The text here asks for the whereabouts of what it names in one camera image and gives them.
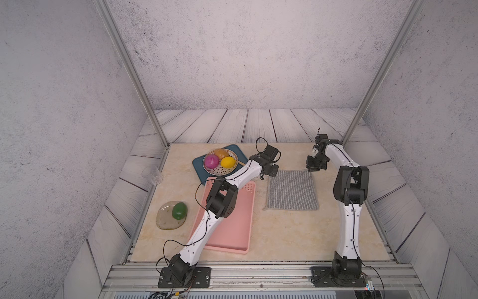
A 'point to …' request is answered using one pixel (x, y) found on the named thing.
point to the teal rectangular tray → (241, 157)
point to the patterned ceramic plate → (220, 170)
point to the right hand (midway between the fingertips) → (311, 167)
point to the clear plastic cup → (152, 173)
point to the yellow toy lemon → (228, 162)
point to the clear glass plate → (165, 219)
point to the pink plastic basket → (232, 233)
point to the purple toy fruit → (211, 161)
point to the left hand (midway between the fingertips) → (276, 170)
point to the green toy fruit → (179, 210)
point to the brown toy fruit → (221, 153)
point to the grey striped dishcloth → (292, 190)
